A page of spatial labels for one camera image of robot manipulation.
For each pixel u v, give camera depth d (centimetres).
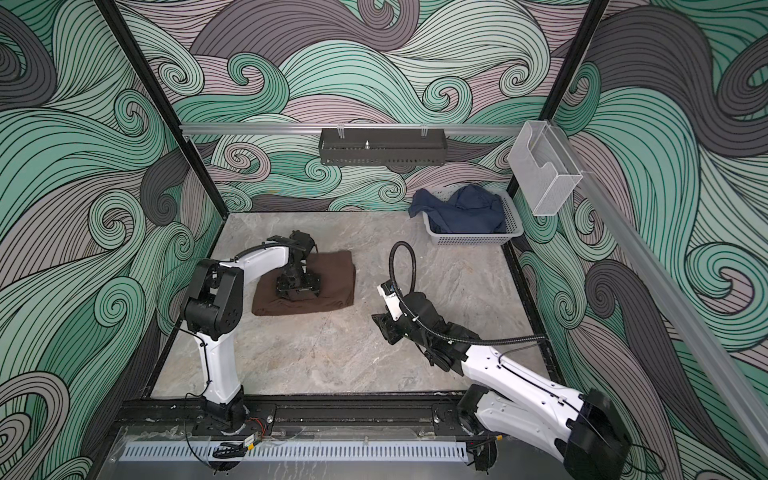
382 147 95
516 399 46
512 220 107
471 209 111
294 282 84
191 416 73
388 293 66
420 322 55
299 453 76
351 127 95
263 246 67
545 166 78
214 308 53
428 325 56
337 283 98
